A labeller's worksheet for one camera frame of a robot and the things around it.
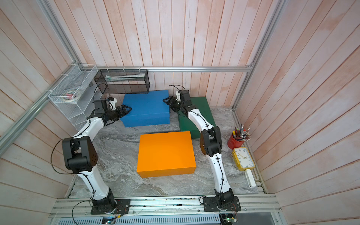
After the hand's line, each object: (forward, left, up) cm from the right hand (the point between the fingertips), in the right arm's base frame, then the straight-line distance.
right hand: (163, 102), depth 97 cm
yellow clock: (-33, -53, -18) cm, 65 cm away
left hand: (-7, +23, -2) cm, 24 cm away
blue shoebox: (-5, +11, -2) cm, 12 cm away
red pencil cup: (-25, -46, -13) cm, 54 cm away
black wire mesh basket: (+17, +32, +6) cm, 37 cm away
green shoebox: (+11, -28, -12) cm, 32 cm away
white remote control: (-45, -53, -18) cm, 72 cm away
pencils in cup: (-20, -52, -12) cm, 57 cm away
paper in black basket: (+6, +26, +16) cm, 31 cm away
